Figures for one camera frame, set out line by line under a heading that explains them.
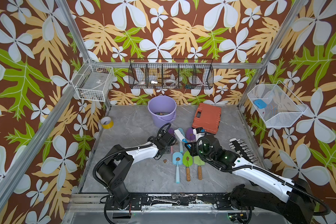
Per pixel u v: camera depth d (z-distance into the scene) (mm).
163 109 1080
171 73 975
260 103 868
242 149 934
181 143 797
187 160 886
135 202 740
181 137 807
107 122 1101
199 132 684
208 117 1063
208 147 570
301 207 388
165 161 894
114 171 453
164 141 712
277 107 818
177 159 899
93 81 860
